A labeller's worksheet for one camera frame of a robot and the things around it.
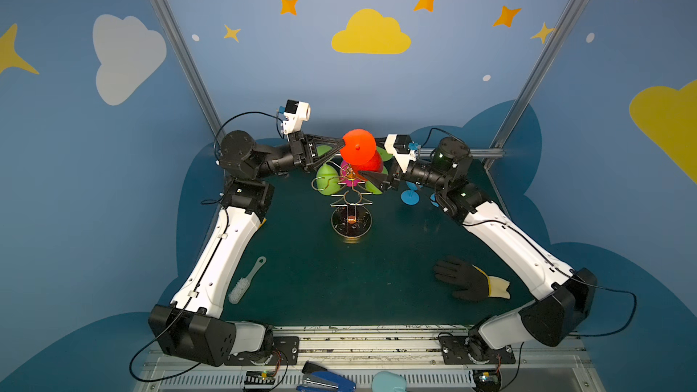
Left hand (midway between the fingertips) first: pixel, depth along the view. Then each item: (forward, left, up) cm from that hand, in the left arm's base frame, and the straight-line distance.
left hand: (341, 143), depth 53 cm
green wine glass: (+17, +6, -29) cm, 34 cm away
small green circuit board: (-34, +22, -55) cm, 69 cm away
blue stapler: (-35, +6, -50) cm, 61 cm away
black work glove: (-10, -44, -50) cm, 67 cm away
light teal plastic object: (-35, -12, -53) cm, 64 cm away
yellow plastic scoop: (+13, +32, -52) cm, 62 cm away
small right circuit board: (-34, -40, -55) cm, 76 cm away
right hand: (+7, -6, -8) cm, 12 cm away
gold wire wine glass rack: (+15, -2, -50) cm, 52 cm away
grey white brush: (-11, +32, -50) cm, 61 cm away
